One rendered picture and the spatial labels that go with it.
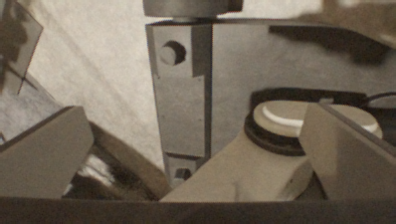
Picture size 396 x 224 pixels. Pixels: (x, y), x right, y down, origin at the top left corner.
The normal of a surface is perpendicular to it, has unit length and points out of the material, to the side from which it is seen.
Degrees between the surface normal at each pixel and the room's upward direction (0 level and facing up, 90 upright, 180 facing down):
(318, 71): 0
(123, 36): 0
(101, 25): 0
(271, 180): 90
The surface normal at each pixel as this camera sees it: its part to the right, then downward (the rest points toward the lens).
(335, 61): -0.22, 0.48
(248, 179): -0.02, -0.87
